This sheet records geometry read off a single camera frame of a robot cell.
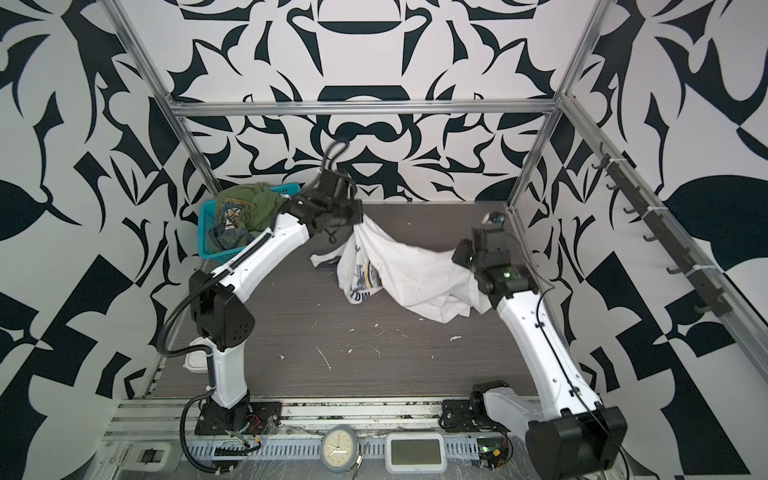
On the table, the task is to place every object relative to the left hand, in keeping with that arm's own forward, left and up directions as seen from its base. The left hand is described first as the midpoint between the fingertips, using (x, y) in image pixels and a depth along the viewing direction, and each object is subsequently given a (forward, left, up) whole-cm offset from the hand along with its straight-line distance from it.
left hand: (362, 205), depth 84 cm
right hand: (-14, -27, -1) cm, 30 cm away
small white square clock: (-33, +44, -23) cm, 60 cm away
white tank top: (-17, -19, -14) cm, 29 cm away
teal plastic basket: (+14, +55, -17) cm, 59 cm away
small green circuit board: (-55, -30, -27) cm, 68 cm away
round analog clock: (-54, +6, -22) cm, 58 cm away
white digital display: (-55, -11, -21) cm, 60 cm away
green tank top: (+14, +43, -18) cm, 49 cm away
